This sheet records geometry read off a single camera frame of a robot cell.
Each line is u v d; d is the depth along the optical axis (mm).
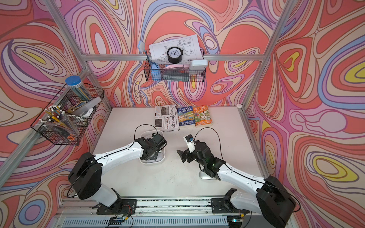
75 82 692
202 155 615
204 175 855
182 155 714
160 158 845
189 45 823
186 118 1109
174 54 784
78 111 734
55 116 582
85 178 435
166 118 1078
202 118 1098
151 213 722
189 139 690
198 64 720
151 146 626
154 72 800
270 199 408
